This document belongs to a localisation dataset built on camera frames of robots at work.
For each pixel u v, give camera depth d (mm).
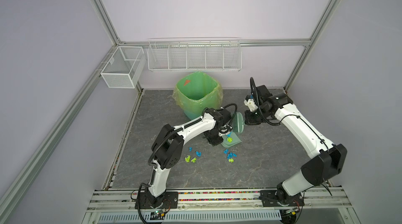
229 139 913
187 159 861
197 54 983
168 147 497
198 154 879
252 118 694
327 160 413
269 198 734
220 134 771
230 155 866
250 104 739
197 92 1054
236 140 932
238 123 868
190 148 897
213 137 760
